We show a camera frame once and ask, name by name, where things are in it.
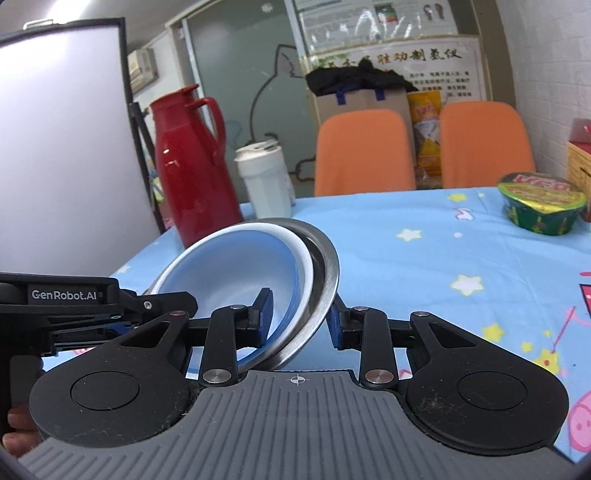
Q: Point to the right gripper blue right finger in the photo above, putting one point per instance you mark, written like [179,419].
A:
[366,330]

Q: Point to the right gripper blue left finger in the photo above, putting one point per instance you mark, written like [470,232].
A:
[231,328]

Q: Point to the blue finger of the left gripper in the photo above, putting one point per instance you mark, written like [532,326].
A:
[119,328]

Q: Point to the stainless steel bowl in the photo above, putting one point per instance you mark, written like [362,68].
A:
[321,286]

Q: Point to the blue translucent plastic bowl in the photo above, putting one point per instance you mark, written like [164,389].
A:
[235,276]

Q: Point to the white ceramic bowl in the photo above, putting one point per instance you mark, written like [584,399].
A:
[300,272]

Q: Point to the person's left hand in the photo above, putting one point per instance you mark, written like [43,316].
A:
[24,435]

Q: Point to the blue cartoon tablecloth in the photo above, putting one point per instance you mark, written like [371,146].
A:
[490,326]

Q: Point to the white reflector panel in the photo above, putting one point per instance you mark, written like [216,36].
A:
[75,191]

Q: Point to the white tumbler cup with lid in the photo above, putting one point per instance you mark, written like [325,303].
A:
[263,171]

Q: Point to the left orange chair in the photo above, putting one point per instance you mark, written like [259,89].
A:
[365,151]

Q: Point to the orange chair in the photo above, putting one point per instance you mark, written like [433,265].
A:
[365,151]
[481,142]

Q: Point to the red thermos jug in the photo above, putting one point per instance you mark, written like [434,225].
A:
[190,160]

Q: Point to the instant noodle bowl green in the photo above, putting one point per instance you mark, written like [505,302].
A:
[542,203]

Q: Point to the right orange chair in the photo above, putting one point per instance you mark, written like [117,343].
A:
[481,142]

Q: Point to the yellow snack bag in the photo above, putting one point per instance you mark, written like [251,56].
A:
[425,109]

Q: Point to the brown cardboard box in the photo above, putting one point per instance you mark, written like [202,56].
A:
[366,99]

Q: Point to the black cloth on box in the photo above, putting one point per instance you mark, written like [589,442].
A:
[364,76]

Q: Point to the white poster with Chinese text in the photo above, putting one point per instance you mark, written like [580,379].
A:
[453,65]

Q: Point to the black metal stand frame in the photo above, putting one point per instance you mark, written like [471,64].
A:
[145,150]

